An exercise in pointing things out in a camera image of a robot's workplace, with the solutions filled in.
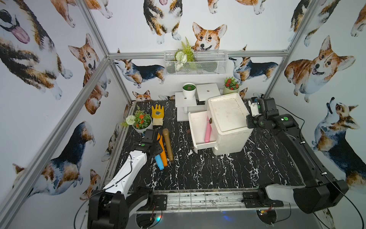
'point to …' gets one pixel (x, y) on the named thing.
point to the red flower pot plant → (230, 86)
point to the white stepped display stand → (184, 105)
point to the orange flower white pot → (140, 121)
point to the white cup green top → (189, 90)
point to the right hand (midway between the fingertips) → (248, 118)
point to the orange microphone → (157, 139)
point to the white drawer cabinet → (227, 114)
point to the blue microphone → (159, 161)
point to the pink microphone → (208, 131)
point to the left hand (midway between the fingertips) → (158, 146)
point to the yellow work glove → (157, 113)
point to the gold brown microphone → (162, 154)
